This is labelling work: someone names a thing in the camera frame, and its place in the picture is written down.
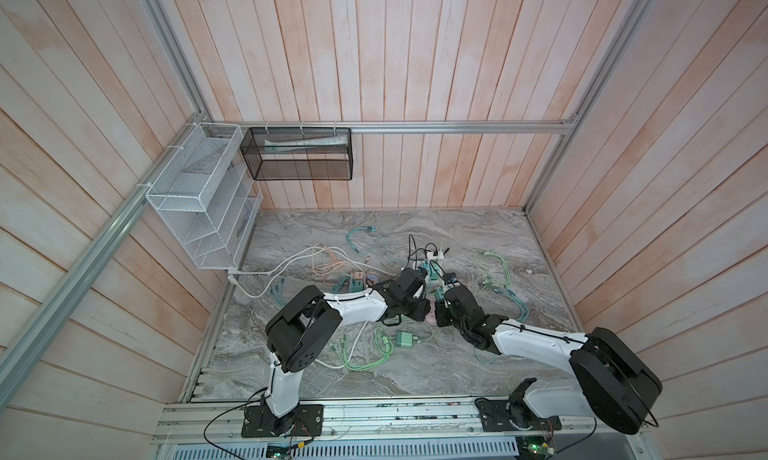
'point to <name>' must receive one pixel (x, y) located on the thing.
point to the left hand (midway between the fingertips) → (422, 312)
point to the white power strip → (433, 269)
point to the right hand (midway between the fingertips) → (438, 301)
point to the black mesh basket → (299, 153)
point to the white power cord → (281, 267)
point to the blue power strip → (356, 281)
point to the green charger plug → (405, 339)
